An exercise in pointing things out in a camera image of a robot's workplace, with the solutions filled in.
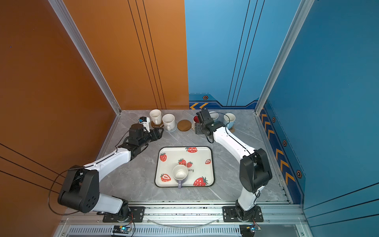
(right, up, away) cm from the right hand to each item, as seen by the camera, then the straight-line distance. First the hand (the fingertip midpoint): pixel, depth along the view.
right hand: (200, 127), depth 90 cm
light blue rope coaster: (-20, -3, +15) cm, 26 cm away
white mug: (-31, +7, +14) cm, 35 cm away
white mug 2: (-22, +3, +12) cm, 25 cm away
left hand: (-24, -1, -1) cm, 24 cm away
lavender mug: (-12, -27, -3) cm, 30 cm away
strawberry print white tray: (-7, -24, -1) cm, 25 cm away
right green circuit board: (+22, -49, -20) cm, 57 cm away
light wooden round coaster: (-12, +1, +22) cm, 25 cm away
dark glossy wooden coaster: (-31, 0, +17) cm, 36 cm away
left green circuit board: (-39, -49, -19) cm, 66 cm away
